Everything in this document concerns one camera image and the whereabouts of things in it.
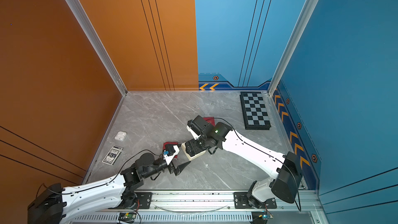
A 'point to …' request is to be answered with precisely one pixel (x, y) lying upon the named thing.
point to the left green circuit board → (127, 217)
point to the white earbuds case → (121, 136)
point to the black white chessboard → (254, 111)
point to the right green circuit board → (260, 217)
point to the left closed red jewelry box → (168, 143)
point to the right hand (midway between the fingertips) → (193, 147)
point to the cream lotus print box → (190, 156)
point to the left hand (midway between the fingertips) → (185, 151)
